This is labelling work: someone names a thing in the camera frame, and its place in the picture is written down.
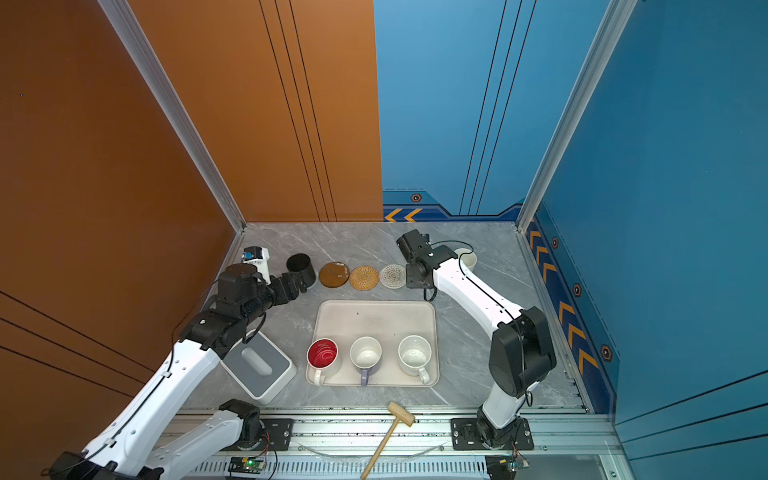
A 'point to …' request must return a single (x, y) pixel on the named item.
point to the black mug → (300, 263)
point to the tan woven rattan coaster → (364, 278)
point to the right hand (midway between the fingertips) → (419, 278)
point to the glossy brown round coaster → (334, 275)
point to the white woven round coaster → (393, 276)
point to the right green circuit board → (502, 467)
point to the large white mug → (414, 355)
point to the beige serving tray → (386, 321)
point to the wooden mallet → (399, 414)
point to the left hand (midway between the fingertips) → (290, 274)
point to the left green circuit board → (246, 465)
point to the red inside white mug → (322, 356)
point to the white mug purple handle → (365, 353)
